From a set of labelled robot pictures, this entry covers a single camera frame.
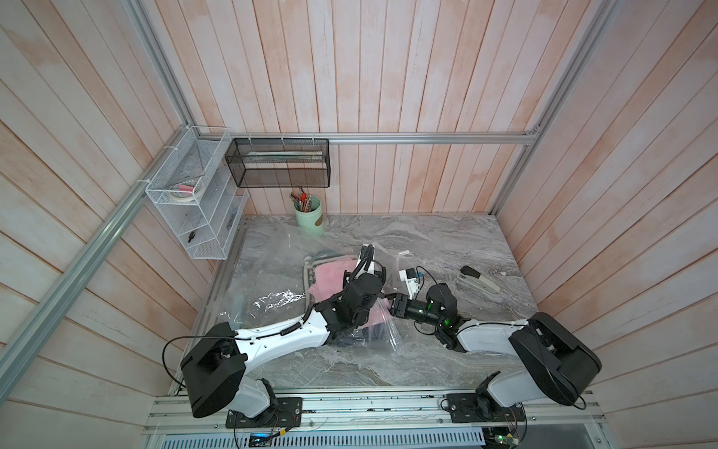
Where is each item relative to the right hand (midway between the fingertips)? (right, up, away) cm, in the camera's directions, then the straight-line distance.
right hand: (376, 300), depth 81 cm
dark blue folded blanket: (-4, -10, -1) cm, 11 cm away
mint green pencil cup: (-23, +28, +20) cm, 42 cm away
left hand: (-3, +11, -2) cm, 12 cm away
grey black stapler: (+36, +5, +17) cm, 40 cm away
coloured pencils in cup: (-25, +32, +17) cm, 44 cm away
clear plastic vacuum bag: (-24, +8, +14) cm, 29 cm away
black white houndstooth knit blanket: (-21, +8, +14) cm, 27 cm away
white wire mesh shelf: (-48, +22, -3) cm, 53 cm away
